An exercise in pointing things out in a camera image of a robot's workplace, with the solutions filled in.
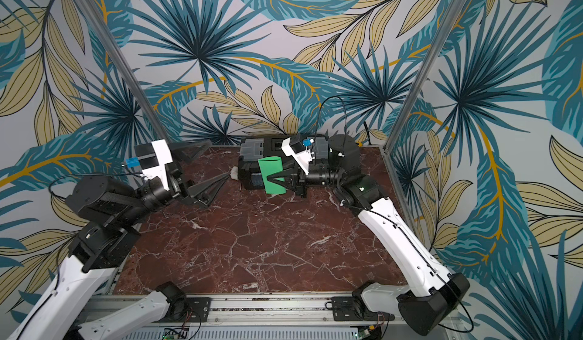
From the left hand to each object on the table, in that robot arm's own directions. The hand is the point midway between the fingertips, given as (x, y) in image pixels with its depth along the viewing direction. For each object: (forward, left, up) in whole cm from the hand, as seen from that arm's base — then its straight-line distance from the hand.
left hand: (221, 162), depth 47 cm
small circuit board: (-27, +22, -53) cm, 63 cm away
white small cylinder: (+34, +12, -48) cm, 60 cm away
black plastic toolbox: (+35, +2, -33) cm, 48 cm away
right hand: (+5, -9, -10) cm, 14 cm away
